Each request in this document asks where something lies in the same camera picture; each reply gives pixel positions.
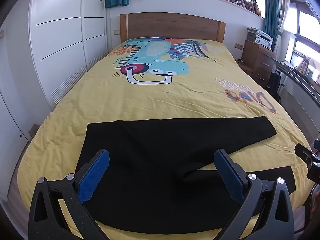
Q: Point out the black bag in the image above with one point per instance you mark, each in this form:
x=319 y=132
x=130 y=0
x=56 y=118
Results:
x=273 y=85

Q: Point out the white wardrobe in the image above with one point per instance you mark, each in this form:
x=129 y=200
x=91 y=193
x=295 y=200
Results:
x=57 y=42

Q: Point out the dark desk edge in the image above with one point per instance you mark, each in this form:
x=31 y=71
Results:
x=297 y=76

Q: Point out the wall outlet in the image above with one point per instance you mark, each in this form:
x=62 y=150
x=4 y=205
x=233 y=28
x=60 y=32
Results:
x=238 y=46

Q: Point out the black pants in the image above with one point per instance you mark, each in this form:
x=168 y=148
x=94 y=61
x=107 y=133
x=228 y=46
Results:
x=160 y=155

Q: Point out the window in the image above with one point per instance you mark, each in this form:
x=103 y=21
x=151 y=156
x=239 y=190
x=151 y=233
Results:
x=306 y=30

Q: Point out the wooden headboard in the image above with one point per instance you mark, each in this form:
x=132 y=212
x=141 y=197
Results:
x=172 y=26

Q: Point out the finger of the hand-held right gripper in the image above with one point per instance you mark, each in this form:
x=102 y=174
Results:
x=303 y=153
x=315 y=171

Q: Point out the wooden dresser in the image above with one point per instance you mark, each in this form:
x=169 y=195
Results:
x=257 y=60

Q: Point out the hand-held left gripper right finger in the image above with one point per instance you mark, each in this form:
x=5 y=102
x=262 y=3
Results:
x=228 y=175

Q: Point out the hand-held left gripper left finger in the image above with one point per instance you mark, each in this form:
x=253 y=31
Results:
x=94 y=175

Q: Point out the white printer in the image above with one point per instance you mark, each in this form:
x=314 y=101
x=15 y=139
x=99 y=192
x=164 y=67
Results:
x=261 y=38

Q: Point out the yellow printed blanket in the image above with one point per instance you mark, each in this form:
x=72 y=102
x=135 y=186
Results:
x=175 y=92

